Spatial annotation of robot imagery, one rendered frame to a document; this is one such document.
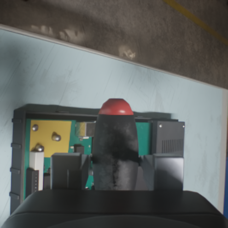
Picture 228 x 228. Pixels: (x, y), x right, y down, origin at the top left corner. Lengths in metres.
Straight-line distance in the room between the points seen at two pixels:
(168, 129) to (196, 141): 0.16
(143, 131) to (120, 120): 0.20
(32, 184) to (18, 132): 0.04
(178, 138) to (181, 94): 0.09
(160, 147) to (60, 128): 0.15
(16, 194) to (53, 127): 0.06
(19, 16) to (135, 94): 1.20
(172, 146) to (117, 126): 0.24
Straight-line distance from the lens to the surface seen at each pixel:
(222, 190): 0.72
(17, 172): 0.23
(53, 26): 1.63
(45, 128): 0.24
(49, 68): 0.26
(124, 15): 2.15
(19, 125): 0.23
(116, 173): 0.16
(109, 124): 0.16
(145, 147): 0.36
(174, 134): 0.40
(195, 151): 0.54
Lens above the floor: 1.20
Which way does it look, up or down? 38 degrees down
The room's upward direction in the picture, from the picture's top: 92 degrees clockwise
